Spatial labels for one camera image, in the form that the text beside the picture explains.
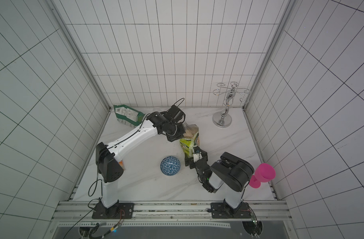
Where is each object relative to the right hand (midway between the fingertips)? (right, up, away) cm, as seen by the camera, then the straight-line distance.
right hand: (188, 151), depth 90 cm
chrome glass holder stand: (+26, +20, +20) cm, 38 cm away
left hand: (-4, +10, -11) cm, 15 cm away
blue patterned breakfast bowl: (-11, -8, -3) cm, 14 cm away
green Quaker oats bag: (+1, +9, -12) cm, 15 cm away
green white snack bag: (-42, +22, +11) cm, 49 cm away
